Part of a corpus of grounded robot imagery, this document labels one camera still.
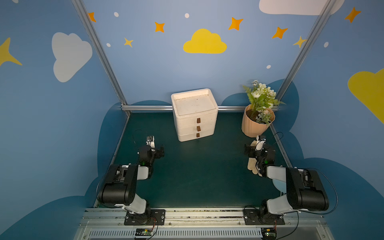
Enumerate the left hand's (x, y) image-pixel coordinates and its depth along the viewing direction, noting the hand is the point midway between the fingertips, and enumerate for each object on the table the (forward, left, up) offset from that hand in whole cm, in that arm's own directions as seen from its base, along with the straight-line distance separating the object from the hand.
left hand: (154, 143), depth 95 cm
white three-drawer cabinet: (+11, -26, +17) cm, 33 cm away
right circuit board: (-45, -64, -9) cm, 78 cm away
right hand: (+2, -65, +1) cm, 65 cm away
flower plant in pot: (+18, -68, +10) cm, 71 cm away
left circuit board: (-46, -2, -8) cm, 47 cm away
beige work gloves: (-7, -64, -7) cm, 64 cm away
